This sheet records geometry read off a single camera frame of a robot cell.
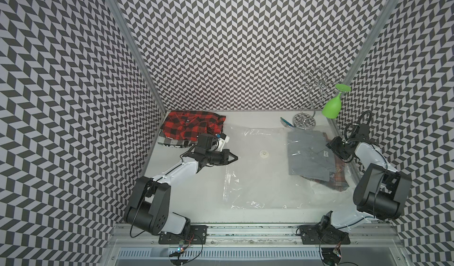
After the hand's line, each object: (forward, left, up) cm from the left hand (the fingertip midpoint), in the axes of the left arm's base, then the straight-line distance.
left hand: (236, 159), depth 83 cm
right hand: (+8, -48, -3) cm, 49 cm away
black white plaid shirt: (+17, +36, -10) cm, 40 cm away
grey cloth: (+6, -38, -7) cm, 39 cm away
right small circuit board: (-36, -38, -14) cm, 54 cm away
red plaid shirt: (+25, +28, -4) cm, 38 cm away
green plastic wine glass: (+22, -48, +11) cm, 54 cm away
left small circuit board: (-34, +21, -8) cm, 41 cm away
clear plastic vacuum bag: (+1, -19, -11) cm, 21 cm away
